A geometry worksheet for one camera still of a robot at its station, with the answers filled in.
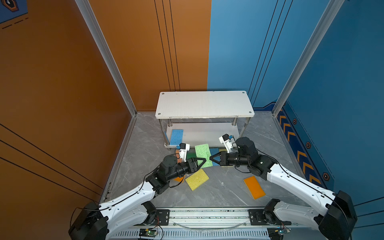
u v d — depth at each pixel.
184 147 0.70
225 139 0.68
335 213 0.38
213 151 0.72
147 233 0.70
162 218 0.73
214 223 0.72
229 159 0.65
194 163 0.66
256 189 0.80
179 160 0.68
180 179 0.66
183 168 0.65
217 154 0.69
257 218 0.72
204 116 0.73
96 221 0.40
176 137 0.97
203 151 0.73
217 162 0.68
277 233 0.70
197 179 0.85
